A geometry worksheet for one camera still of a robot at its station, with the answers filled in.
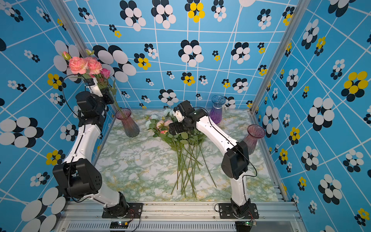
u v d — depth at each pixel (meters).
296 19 0.71
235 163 0.49
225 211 0.72
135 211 0.73
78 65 0.58
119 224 0.72
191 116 0.60
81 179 0.44
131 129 0.97
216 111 1.01
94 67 0.63
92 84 0.63
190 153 0.94
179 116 0.77
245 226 0.69
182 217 0.73
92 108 0.60
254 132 0.85
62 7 0.69
